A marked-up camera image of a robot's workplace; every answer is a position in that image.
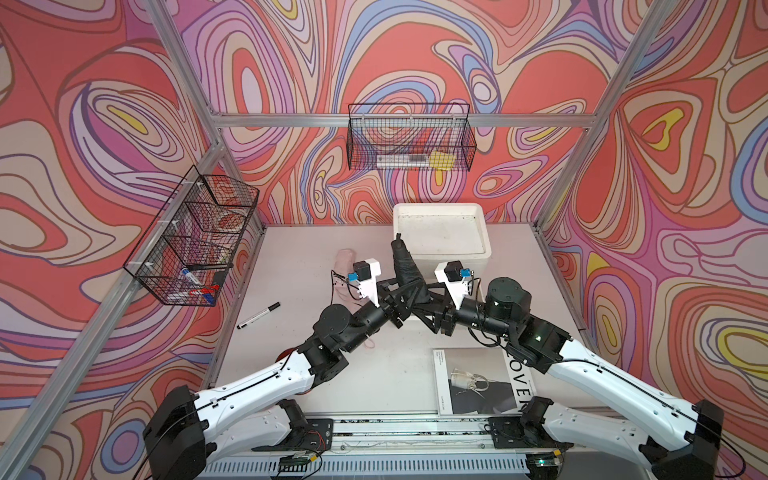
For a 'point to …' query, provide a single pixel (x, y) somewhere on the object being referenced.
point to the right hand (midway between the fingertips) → (416, 305)
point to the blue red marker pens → (207, 291)
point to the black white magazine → (480, 381)
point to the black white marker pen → (272, 307)
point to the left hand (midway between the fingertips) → (419, 284)
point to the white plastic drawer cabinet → (445, 232)
